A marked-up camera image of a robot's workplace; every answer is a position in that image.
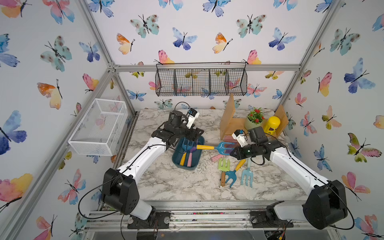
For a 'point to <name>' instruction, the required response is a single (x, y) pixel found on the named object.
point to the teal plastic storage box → (178, 152)
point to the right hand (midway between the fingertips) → (232, 152)
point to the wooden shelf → (228, 123)
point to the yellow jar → (272, 123)
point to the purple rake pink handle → (216, 157)
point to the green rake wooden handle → (225, 168)
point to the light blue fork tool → (247, 172)
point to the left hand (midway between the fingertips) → (200, 127)
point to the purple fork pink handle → (192, 150)
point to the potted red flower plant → (254, 119)
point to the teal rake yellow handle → (220, 146)
